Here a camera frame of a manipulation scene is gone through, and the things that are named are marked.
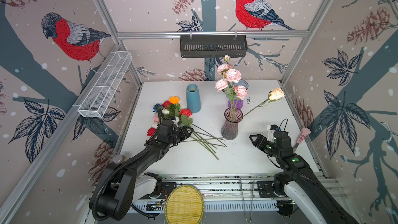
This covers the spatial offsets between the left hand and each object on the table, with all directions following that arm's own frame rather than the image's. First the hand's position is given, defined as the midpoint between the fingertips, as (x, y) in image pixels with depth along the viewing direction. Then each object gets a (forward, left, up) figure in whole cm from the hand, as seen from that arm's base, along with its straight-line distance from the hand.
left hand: (190, 131), depth 84 cm
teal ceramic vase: (+19, -1, +5) cm, 20 cm away
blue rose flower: (+20, +25, -4) cm, 32 cm away
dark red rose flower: (+23, +20, -6) cm, 31 cm away
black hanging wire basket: (+54, -15, +19) cm, 59 cm away
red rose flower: (+16, +4, -4) cm, 17 cm away
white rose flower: (+18, +18, -6) cm, 26 cm away
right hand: (-5, -33, 0) cm, 33 cm away
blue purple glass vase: (+22, -31, -2) cm, 38 cm away
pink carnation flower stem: (+9, -25, +23) cm, 35 cm away
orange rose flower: (+28, +13, -6) cm, 31 cm away
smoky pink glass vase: (0, -21, +1) cm, 21 cm away
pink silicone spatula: (+2, -68, -6) cm, 68 cm away
